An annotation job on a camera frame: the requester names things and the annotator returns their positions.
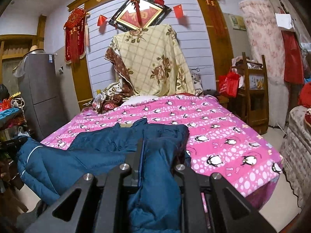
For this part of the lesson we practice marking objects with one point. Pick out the clear plastic bag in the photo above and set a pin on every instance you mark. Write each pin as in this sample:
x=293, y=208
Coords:
x=98, y=103

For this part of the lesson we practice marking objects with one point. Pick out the wall poster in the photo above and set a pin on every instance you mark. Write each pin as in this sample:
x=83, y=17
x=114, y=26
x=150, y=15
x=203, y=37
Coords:
x=237, y=22

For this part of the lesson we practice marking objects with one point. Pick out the grey refrigerator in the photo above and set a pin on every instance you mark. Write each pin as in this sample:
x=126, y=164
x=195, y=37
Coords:
x=41, y=89

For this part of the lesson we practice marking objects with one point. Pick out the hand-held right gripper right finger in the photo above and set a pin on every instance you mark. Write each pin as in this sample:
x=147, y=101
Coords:
x=184, y=174

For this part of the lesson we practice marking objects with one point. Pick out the diamond framed wall picture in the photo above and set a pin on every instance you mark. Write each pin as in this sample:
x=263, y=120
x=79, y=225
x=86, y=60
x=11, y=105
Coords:
x=150, y=13

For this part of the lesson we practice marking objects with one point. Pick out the red knot banner decoration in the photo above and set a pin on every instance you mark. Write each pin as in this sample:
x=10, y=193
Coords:
x=75, y=38

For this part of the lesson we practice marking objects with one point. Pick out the pink floral cloth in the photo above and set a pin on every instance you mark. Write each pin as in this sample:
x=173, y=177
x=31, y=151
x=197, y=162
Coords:
x=262, y=34

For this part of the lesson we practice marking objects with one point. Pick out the blue puffer jacket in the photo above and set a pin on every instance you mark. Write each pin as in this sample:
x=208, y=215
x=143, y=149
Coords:
x=97, y=150

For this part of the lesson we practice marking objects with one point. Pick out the lace covered furniture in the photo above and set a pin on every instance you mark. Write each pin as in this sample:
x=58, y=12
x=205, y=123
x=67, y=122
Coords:
x=296, y=138

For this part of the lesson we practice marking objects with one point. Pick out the red shopping bag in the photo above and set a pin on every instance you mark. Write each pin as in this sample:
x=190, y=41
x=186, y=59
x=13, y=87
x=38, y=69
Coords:
x=228, y=85

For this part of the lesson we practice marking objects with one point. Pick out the red knitted cloth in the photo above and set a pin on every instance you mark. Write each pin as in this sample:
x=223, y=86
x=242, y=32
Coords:
x=305, y=94

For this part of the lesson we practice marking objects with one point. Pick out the red hanging garment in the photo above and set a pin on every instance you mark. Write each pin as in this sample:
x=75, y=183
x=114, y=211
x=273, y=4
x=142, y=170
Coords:
x=291, y=58

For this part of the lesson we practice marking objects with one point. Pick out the white paper sheet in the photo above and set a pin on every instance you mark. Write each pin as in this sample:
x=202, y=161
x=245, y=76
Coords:
x=283, y=21

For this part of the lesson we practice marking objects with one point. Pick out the cream floral quilt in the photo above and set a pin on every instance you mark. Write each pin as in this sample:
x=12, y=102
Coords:
x=150, y=53

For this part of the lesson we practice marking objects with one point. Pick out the white pillow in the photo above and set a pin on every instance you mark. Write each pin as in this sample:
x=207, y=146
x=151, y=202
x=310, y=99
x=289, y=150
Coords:
x=136, y=100

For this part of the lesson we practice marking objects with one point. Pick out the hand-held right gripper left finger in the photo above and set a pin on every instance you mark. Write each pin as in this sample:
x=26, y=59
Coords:
x=141, y=155

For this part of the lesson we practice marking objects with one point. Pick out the brown floral cloth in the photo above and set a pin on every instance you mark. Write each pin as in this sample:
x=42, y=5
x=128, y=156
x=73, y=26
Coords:
x=119, y=65

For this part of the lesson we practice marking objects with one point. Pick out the wooden chair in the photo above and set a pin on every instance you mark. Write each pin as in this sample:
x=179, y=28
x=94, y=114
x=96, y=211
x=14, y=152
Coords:
x=263, y=89

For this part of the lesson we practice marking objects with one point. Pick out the straw hat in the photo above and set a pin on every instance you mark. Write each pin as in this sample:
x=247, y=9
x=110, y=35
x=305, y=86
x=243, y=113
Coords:
x=35, y=49

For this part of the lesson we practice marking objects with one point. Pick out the wall switch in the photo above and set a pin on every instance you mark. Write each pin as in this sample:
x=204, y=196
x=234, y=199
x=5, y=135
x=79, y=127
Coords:
x=61, y=70

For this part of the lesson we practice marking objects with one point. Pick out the wooden cabinet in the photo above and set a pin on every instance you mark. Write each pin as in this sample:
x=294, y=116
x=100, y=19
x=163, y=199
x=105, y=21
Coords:
x=41, y=29

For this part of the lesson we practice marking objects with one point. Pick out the cluttered storage rack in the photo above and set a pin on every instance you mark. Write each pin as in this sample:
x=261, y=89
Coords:
x=12, y=114

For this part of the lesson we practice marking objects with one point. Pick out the pink penguin print blanket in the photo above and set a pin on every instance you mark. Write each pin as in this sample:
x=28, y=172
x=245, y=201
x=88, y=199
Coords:
x=218, y=131

